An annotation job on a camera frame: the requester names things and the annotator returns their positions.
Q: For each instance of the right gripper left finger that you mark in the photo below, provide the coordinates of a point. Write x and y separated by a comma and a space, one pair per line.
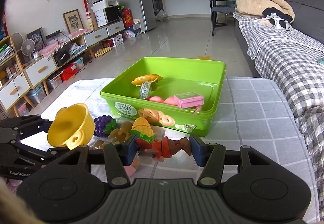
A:
116, 157

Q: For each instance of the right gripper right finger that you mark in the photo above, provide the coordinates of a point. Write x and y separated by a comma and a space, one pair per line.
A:
209, 156

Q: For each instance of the brown red toy figure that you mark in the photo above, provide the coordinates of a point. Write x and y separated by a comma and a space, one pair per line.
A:
159, 150

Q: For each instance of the yellow toy pot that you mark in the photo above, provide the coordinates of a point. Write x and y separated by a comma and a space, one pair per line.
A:
72, 127

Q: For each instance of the beige toy octopus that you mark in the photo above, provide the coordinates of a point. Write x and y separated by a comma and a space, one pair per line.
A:
117, 136

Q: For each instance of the purple toy grapes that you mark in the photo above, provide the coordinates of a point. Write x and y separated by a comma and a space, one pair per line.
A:
104, 125

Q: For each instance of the yellow toy corn cob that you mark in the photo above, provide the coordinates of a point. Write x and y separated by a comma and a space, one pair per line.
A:
142, 128

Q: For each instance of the pink toy cash register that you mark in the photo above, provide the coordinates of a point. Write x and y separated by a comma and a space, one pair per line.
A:
188, 100

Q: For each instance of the pink toy egg shapes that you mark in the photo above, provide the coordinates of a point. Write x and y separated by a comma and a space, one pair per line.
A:
168, 101

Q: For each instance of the clear plastic toy piece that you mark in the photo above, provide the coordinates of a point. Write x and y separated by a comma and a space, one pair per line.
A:
145, 90

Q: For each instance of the green plastic storage box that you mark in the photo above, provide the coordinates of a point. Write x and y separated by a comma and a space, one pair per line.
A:
179, 75

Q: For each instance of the wooden tv cabinet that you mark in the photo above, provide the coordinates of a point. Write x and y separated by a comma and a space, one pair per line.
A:
20, 83

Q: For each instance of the small white desk fan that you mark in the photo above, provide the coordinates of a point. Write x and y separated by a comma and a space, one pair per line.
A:
28, 48

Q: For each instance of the dark framed picture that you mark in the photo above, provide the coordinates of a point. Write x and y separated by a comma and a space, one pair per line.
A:
38, 37

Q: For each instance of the grey checkered sofa cover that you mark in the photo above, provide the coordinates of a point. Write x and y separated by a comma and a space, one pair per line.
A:
291, 60

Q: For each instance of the grey sectional sofa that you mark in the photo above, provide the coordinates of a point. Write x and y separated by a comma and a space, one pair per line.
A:
301, 13

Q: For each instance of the red gift box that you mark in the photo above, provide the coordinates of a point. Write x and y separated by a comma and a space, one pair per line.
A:
127, 17

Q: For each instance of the white microwave oven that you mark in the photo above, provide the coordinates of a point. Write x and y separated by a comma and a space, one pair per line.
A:
108, 15

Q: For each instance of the framed cartoon picture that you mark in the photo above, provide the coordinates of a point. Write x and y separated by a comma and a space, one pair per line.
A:
73, 21

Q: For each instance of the teal patterned cushion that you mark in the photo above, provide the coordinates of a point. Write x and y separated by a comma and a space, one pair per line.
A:
321, 61

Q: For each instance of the black white clothing item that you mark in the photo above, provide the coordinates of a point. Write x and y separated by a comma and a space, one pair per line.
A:
278, 19

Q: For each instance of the white printer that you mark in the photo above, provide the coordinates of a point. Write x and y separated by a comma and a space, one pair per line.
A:
103, 4

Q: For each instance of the beige folded blanket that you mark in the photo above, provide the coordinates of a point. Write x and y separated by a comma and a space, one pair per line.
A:
257, 7

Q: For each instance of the grey office chair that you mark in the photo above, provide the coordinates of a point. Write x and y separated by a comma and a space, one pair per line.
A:
220, 6

